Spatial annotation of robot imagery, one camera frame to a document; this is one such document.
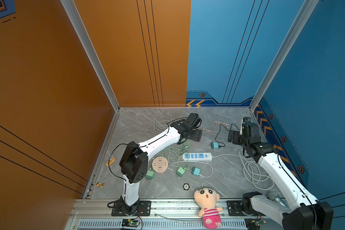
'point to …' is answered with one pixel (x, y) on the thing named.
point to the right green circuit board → (254, 224)
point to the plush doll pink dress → (206, 198)
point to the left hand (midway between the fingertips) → (196, 132)
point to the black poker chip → (186, 186)
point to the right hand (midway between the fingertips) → (237, 133)
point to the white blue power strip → (197, 156)
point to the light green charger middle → (180, 171)
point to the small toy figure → (100, 185)
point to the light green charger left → (149, 174)
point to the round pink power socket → (160, 165)
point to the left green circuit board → (130, 223)
